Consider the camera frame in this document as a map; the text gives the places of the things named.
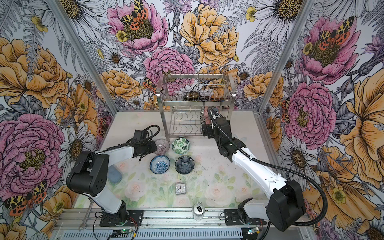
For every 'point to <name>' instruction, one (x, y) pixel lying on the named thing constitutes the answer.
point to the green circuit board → (122, 231)
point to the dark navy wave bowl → (184, 164)
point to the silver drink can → (199, 209)
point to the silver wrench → (83, 224)
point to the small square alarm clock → (180, 187)
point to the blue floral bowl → (159, 164)
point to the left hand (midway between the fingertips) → (155, 150)
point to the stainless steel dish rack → (184, 96)
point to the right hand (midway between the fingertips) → (213, 126)
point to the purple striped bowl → (162, 146)
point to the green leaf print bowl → (180, 145)
